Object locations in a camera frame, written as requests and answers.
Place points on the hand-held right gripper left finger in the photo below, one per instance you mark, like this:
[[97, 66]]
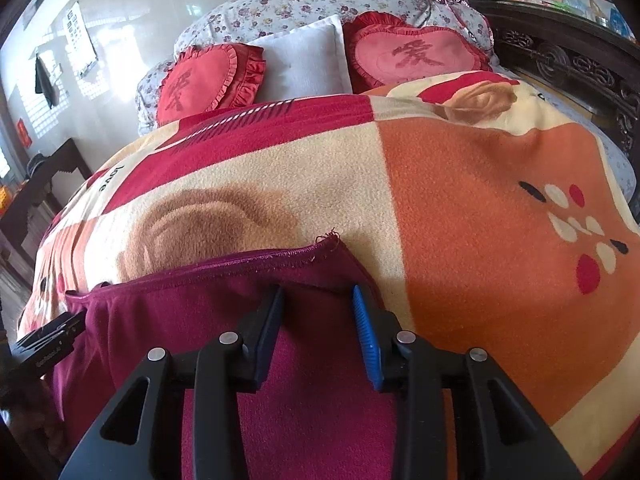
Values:
[[266, 347]]

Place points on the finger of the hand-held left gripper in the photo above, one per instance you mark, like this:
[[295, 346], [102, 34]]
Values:
[[47, 342]]

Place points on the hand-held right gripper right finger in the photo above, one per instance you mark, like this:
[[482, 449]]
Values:
[[367, 340]]

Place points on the maroon knit sweater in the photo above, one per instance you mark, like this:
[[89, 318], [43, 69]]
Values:
[[310, 410]]

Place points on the orange crate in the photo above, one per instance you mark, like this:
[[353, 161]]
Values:
[[4, 197]]

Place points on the dark wooden side table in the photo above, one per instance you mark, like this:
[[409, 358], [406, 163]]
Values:
[[45, 185]]

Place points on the patchwork rose print blanket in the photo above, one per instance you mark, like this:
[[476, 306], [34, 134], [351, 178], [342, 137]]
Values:
[[475, 200]]

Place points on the black hat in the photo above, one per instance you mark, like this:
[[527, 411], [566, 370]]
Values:
[[37, 165]]

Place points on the dark hanging cloth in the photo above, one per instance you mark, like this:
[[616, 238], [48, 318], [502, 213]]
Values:
[[46, 82]]

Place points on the red heart-shaped ruffled pillow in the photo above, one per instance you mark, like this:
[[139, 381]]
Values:
[[205, 80], [410, 52]]

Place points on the white pillow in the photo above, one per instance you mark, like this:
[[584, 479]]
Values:
[[305, 65]]

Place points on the floral bed sheet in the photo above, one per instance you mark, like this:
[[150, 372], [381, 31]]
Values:
[[620, 165]]

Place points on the floral patterned pillows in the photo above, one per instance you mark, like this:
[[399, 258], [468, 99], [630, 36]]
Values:
[[310, 2]]

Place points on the red wall sticker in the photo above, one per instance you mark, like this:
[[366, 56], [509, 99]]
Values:
[[23, 132]]

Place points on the wall calendar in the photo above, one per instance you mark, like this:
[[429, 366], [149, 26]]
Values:
[[81, 40]]

